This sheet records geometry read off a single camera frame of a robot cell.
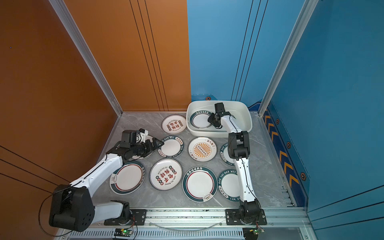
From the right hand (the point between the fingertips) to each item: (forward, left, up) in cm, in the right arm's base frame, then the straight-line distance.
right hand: (208, 120), depth 113 cm
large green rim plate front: (-47, +7, -1) cm, 48 cm away
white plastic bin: (+9, -26, +2) cm, 27 cm away
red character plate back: (-3, +26, 0) cm, 27 cm away
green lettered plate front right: (-47, -9, -3) cm, 48 cm away
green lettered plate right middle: (-30, -9, -1) cm, 31 cm away
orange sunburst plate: (-25, +5, -1) cm, 25 cm away
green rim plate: (0, +7, +1) cm, 7 cm away
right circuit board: (-70, -17, -3) cm, 72 cm away
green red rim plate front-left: (-44, +49, -1) cm, 66 cm away
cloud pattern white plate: (-42, +38, +21) cm, 61 cm away
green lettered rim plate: (-23, +25, -2) cm, 34 cm away
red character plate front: (-42, +27, -1) cm, 50 cm away
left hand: (-30, +30, +13) cm, 44 cm away
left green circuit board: (-69, +44, -3) cm, 82 cm away
